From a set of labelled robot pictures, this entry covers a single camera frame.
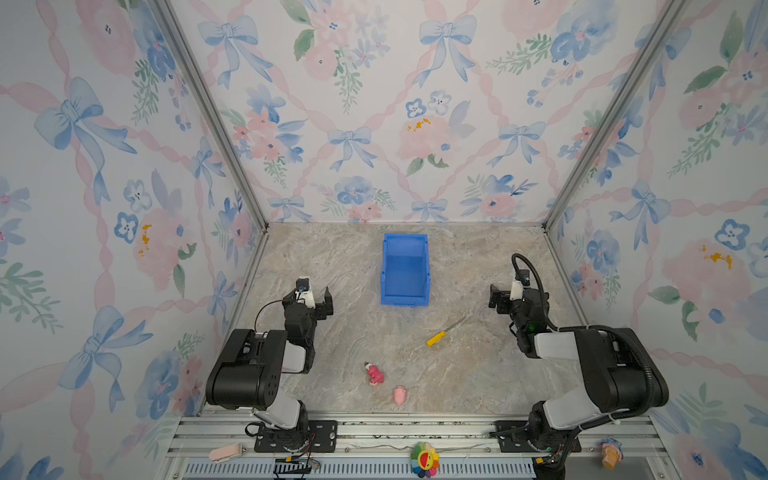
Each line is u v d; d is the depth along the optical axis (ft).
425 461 2.29
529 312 2.39
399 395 2.62
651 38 2.40
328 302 2.81
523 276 2.57
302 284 2.56
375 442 2.44
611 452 2.30
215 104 2.84
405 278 3.52
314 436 2.40
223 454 2.26
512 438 2.40
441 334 2.98
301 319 2.29
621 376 1.46
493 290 2.91
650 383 1.40
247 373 1.48
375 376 2.63
